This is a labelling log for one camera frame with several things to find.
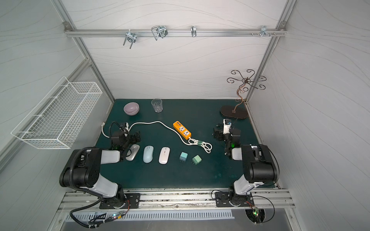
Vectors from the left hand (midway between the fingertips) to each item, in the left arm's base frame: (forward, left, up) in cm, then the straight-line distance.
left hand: (132, 132), depth 95 cm
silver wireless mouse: (-10, -3, -3) cm, 11 cm away
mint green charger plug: (-14, -35, -4) cm, 38 cm away
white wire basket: (-10, +26, +26) cm, 38 cm away
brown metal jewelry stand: (+23, -73, -3) cm, 77 cm away
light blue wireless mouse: (-14, -13, -3) cm, 19 cm away
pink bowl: (+23, +8, -2) cm, 25 cm away
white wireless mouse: (-14, -23, -4) cm, 27 cm away
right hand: (+4, -60, +2) cm, 61 cm away
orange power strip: (+4, -33, -3) cm, 33 cm away
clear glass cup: (+27, -12, -2) cm, 30 cm away
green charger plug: (-17, -43, -4) cm, 46 cm away
